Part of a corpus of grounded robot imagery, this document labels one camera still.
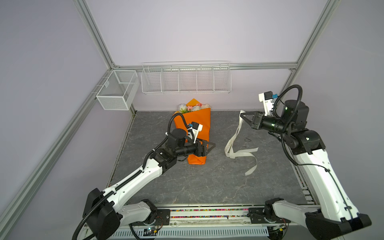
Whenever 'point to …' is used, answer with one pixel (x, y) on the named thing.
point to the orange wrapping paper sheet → (202, 116)
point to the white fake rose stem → (182, 107)
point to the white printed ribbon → (228, 148)
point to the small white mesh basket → (118, 91)
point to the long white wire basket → (210, 77)
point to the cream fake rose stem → (205, 106)
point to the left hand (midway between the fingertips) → (211, 146)
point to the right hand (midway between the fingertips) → (240, 116)
